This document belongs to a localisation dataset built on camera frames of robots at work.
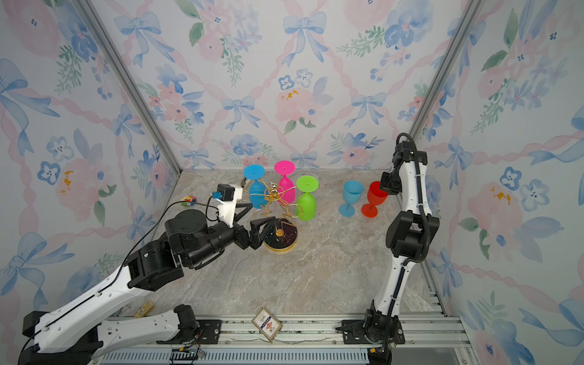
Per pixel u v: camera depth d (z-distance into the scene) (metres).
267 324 0.75
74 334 0.40
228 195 0.48
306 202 0.80
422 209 0.55
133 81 0.87
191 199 1.07
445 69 0.82
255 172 0.79
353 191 0.94
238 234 0.51
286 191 0.75
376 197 0.90
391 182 0.78
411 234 0.57
